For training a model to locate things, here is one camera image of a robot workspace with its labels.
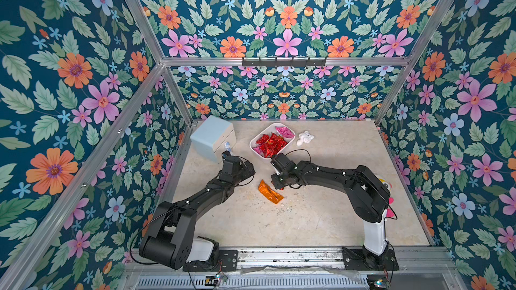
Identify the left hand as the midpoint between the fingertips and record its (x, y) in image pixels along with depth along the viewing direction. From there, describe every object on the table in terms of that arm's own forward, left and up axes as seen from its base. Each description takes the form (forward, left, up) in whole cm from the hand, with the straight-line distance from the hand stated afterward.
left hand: (248, 166), depth 91 cm
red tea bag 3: (+9, -10, -1) cm, 14 cm away
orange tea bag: (-11, -9, -7) cm, 16 cm away
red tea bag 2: (+14, -14, -1) cm, 20 cm away
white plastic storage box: (+22, -10, -2) cm, 25 cm away
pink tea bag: (+20, -19, 0) cm, 28 cm away
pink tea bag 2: (+11, -4, -3) cm, 12 cm away
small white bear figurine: (+19, -30, -4) cm, 36 cm away
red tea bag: (+17, -8, 0) cm, 18 cm away
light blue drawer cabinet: (+13, +18, +6) cm, 23 cm away
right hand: (-5, -12, -6) cm, 14 cm away
